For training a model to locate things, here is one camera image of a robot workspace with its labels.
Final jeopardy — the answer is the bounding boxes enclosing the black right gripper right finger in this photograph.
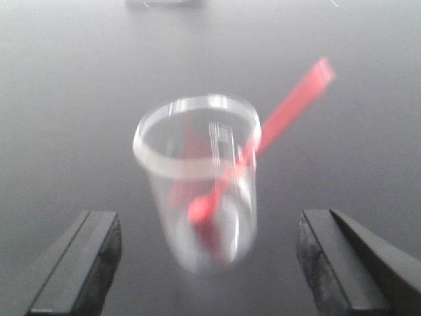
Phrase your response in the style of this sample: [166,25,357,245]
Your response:
[297,208,421,316]

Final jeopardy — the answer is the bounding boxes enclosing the red plastic spoon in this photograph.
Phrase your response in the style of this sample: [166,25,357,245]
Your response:
[187,57,337,228]

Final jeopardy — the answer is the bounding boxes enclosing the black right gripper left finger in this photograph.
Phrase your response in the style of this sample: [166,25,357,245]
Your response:
[28,210,123,316]

